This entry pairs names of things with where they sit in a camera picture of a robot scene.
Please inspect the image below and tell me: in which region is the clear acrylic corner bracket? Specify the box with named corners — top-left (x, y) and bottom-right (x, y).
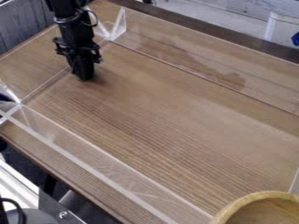
top-left (94, 8), bottom-right (127, 41)

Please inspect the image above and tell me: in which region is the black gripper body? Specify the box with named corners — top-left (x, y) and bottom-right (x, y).
top-left (52, 37), bottom-right (102, 63)

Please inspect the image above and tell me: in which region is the black cable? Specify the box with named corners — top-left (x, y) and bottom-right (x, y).
top-left (0, 198), bottom-right (27, 224)

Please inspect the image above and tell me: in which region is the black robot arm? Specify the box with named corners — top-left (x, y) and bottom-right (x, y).
top-left (44, 0), bottom-right (102, 81)

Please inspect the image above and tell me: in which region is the blue object at right edge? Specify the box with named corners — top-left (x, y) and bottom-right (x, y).
top-left (291, 32), bottom-right (299, 46)

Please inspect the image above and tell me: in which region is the clear acrylic tray wall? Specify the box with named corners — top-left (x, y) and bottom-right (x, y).
top-left (0, 5), bottom-right (299, 224)

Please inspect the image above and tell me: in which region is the brown wooden bowl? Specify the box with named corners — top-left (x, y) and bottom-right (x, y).
top-left (210, 191), bottom-right (299, 224)

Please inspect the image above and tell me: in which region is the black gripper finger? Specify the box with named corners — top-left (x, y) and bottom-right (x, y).
top-left (67, 53), bottom-right (95, 81)

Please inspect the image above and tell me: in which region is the white container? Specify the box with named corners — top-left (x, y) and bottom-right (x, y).
top-left (264, 12), bottom-right (299, 49)

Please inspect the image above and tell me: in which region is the grey metal bracket with screw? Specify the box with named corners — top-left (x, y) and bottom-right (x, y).
top-left (39, 190), bottom-right (87, 224)

